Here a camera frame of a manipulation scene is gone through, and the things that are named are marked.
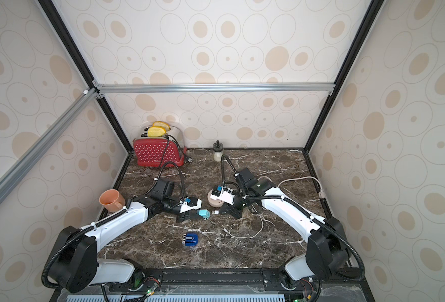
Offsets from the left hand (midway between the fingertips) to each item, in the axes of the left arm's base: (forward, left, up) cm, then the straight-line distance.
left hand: (203, 210), depth 78 cm
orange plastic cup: (+10, +47, -10) cm, 49 cm away
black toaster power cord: (+40, +14, -12) cm, 44 cm away
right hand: (-1, -8, 0) cm, 8 cm away
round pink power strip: (+9, -4, -11) cm, 15 cm away
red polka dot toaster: (+36, +31, -3) cm, 47 cm away
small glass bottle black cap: (+41, -4, -5) cm, 42 cm away
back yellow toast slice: (+50, +28, +5) cm, 58 cm away
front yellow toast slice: (+43, +29, +6) cm, 52 cm away
